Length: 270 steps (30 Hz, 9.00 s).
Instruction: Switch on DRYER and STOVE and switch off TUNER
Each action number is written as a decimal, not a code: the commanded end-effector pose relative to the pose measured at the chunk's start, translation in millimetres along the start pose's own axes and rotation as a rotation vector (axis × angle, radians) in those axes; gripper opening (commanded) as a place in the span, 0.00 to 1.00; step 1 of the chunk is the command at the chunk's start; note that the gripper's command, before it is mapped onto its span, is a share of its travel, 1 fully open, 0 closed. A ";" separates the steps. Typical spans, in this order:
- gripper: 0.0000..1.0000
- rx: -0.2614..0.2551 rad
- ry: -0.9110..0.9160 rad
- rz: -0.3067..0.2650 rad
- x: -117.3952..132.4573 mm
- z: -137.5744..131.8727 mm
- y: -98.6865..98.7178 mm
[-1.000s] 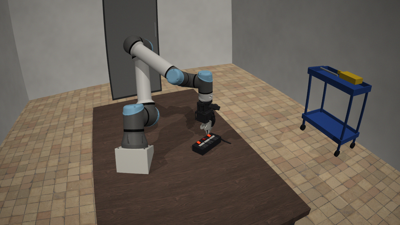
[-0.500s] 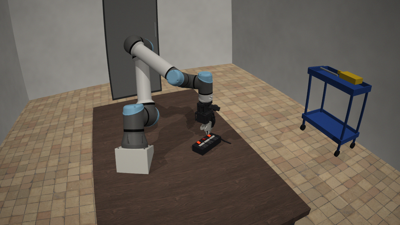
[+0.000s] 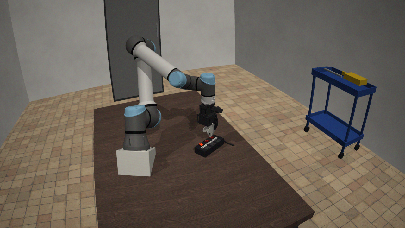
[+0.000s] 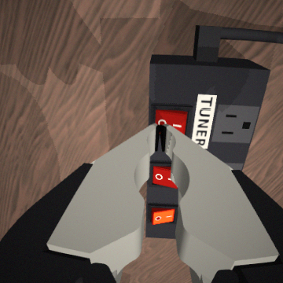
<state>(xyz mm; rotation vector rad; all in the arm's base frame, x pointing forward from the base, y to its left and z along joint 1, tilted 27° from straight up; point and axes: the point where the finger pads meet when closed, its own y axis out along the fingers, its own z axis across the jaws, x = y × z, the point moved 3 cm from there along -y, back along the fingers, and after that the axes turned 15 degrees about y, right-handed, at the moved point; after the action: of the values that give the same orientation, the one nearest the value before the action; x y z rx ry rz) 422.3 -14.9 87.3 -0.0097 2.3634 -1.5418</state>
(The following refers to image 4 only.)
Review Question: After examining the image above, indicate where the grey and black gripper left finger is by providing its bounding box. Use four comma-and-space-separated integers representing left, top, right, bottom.
0, 123, 160, 283

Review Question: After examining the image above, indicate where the black power strip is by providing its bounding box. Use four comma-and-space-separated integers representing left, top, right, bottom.
145, 25, 283, 239

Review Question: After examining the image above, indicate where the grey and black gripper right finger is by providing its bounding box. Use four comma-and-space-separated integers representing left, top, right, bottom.
160, 123, 283, 283

